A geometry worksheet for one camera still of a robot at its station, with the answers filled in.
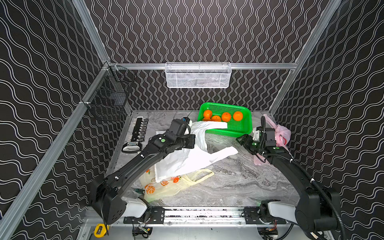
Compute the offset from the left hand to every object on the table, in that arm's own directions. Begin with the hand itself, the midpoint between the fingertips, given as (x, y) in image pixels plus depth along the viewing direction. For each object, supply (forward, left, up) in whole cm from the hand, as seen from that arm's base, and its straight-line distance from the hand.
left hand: (200, 140), depth 75 cm
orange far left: (+38, -5, -19) cm, 43 cm away
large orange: (+35, -19, -19) cm, 44 cm away
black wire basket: (+27, +57, +2) cm, 63 cm away
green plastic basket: (+33, -30, -24) cm, 51 cm away
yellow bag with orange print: (-19, +23, -22) cm, 37 cm away
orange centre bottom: (+33, -11, -19) cm, 40 cm away
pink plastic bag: (+12, -47, -7) cm, 49 cm away
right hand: (+8, -23, -9) cm, 26 cm away
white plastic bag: (-6, +10, -11) cm, 16 cm away
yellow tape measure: (-39, +42, -23) cm, 62 cm away
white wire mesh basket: (+51, +4, +5) cm, 51 cm away
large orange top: (+36, -27, -18) cm, 49 cm away
